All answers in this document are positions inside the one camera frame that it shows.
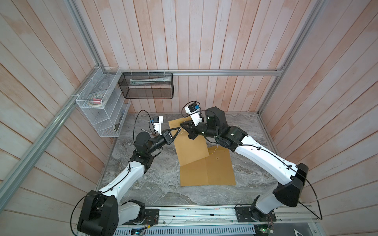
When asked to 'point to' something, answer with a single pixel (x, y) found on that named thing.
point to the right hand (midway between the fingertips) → (180, 124)
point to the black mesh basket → (147, 85)
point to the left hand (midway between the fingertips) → (181, 131)
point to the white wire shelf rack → (108, 120)
